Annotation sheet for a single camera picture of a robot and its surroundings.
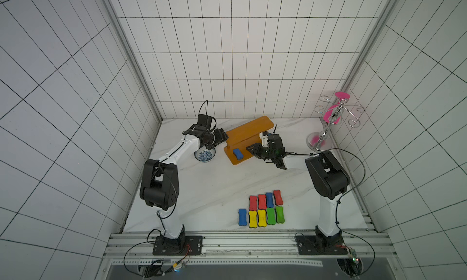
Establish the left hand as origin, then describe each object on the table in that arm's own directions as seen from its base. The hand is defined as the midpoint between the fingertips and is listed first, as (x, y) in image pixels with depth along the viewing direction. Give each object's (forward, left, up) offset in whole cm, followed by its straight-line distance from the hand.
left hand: (222, 141), depth 92 cm
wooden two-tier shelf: (+2, -13, +3) cm, 14 cm away
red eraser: (-27, -15, -12) cm, 33 cm away
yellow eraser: (-34, -15, -12) cm, 39 cm away
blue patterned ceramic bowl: (0, +11, -12) cm, 16 cm away
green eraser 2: (-33, -27, -11) cm, 44 cm away
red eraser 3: (-25, -28, -13) cm, 40 cm away
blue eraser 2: (-26, -23, -11) cm, 36 cm away
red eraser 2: (-26, -20, -13) cm, 35 cm away
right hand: (-1, -10, -6) cm, 12 cm away
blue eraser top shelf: (-34, -10, -12) cm, 37 cm away
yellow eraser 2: (-34, -19, -11) cm, 40 cm away
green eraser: (-33, -23, -12) cm, 42 cm away
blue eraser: (0, -8, -11) cm, 13 cm away
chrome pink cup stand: (+10, -55, +13) cm, 58 cm away
